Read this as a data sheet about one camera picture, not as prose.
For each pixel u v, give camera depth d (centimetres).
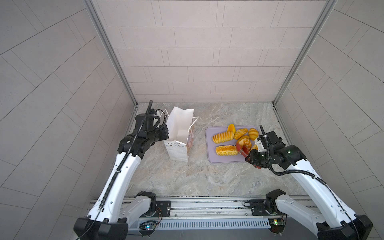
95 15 74
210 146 93
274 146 55
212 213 71
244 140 87
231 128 98
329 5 71
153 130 59
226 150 87
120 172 42
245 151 84
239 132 92
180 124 81
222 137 91
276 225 68
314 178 43
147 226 64
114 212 37
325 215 38
